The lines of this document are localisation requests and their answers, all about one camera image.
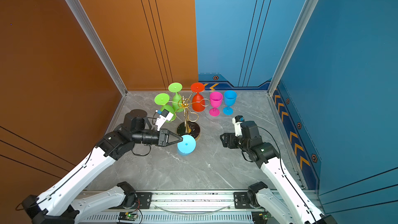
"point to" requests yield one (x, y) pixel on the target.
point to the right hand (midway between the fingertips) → (225, 136)
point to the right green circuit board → (260, 217)
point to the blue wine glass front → (187, 147)
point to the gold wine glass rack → (188, 127)
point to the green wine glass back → (176, 101)
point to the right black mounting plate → (240, 200)
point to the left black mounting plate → (145, 199)
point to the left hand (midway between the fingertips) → (182, 139)
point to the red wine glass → (198, 104)
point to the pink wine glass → (216, 99)
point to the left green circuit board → (127, 216)
